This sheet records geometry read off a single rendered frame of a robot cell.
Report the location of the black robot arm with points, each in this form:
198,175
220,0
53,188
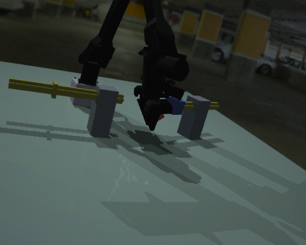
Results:
160,58

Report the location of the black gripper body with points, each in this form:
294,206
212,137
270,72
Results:
151,91

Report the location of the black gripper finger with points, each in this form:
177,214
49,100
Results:
142,104
151,119

